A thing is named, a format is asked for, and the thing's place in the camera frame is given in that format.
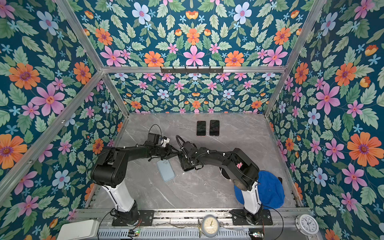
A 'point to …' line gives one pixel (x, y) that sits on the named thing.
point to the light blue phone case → (166, 170)
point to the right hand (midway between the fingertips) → (185, 162)
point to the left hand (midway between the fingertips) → (179, 149)
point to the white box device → (83, 230)
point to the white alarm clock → (306, 224)
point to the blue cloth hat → (270, 190)
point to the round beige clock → (210, 226)
